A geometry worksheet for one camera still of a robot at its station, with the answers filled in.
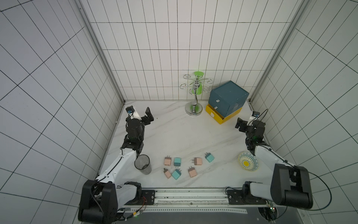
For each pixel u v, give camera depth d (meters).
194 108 1.14
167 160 0.85
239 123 0.81
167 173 0.79
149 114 0.73
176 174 0.79
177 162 0.85
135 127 0.59
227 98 0.90
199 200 0.73
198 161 0.85
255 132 0.66
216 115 1.03
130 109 0.65
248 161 0.85
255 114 0.74
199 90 1.10
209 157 0.86
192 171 0.81
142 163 0.78
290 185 0.42
